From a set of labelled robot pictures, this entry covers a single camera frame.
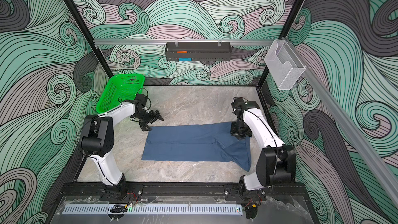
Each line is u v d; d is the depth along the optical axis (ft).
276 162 1.33
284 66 2.60
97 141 1.65
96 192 2.35
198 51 3.07
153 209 2.29
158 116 2.83
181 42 3.08
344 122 1.73
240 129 2.32
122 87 3.86
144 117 2.68
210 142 2.97
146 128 2.95
